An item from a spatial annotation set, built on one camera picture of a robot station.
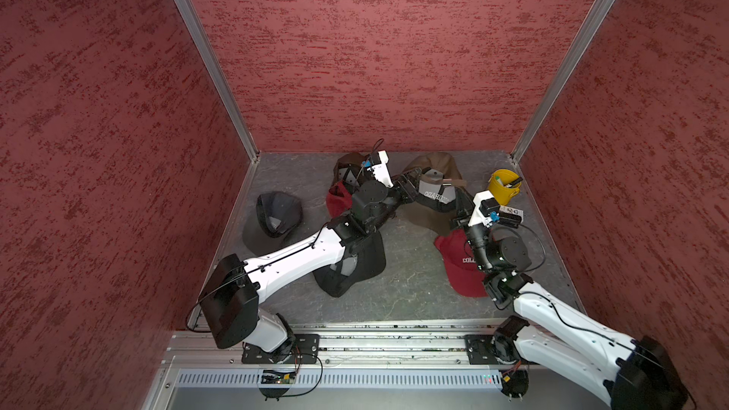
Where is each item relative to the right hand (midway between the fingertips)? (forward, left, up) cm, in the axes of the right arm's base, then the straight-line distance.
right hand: (454, 190), depth 70 cm
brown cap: (+7, 0, -11) cm, 13 cm away
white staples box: (+13, -31, -31) cm, 46 cm away
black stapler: (+9, -28, -30) cm, 42 cm away
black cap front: (-5, +25, -30) cm, 39 cm away
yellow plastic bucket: (+20, -24, -23) cm, 39 cm away
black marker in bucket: (+20, -30, -24) cm, 43 cm away
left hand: (+3, +9, +2) cm, 10 cm away
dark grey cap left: (+10, +55, -27) cm, 62 cm away
